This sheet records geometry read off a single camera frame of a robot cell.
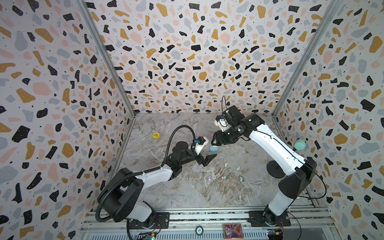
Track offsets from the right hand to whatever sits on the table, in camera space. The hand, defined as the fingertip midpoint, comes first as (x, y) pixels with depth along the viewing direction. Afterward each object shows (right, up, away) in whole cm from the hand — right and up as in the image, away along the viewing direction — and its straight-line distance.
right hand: (215, 140), depth 75 cm
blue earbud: (+6, -23, +12) cm, 27 cm away
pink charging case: (-2, +2, -4) cm, 5 cm away
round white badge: (-8, -43, -4) cm, 44 cm away
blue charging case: (+1, -8, +25) cm, 26 cm away
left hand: (-1, -3, +3) cm, 5 cm away
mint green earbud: (+8, -16, +17) cm, 25 cm away
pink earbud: (-2, -23, +12) cm, 27 cm away
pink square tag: (+8, -43, -5) cm, 44 cm away
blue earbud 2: (+16, -24, +12) cm, 31 cm away
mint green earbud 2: (+16, -19, +17) cm, 30 cm away
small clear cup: (-42, +5, +34) cm, 55 cm away
